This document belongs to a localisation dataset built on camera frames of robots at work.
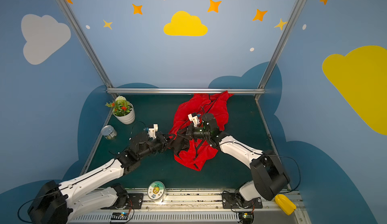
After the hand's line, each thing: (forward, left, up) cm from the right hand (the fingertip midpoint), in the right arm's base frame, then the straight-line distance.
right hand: (177, 132), depth 75 cm
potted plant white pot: (+18, +38, -7) cm, 43 cm away
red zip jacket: (+28, -3, -19) cm, 34 cm away
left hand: (-1, +1, 0) cm, 1 cm away
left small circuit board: (-35, +27, -25) cm, 51 cm away
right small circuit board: (-32, -36, -25) cm, 54 cm away
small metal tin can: (+7, +46, -15) cm, 49 cm away
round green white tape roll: (-25, +8, -13) cm, 29 cm away
